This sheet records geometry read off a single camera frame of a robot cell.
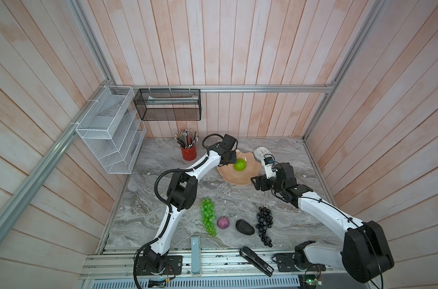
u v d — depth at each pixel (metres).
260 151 1.11
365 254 0.41
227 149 0.79
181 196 0.60
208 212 0.82
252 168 1.02
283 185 0.66
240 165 0.98
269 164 0.76
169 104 1.04
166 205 0.59
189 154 1.03
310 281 0.71
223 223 0.80
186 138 1.00
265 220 0.82
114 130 0.73
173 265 0.73
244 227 0.79
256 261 0.72
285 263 0.73
